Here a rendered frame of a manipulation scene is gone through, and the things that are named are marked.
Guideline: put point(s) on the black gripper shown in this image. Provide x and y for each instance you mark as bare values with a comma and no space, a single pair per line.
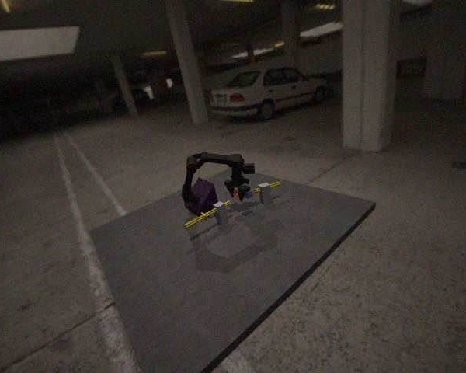
236,182

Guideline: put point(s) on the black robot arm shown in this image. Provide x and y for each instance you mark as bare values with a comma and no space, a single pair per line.
234,160

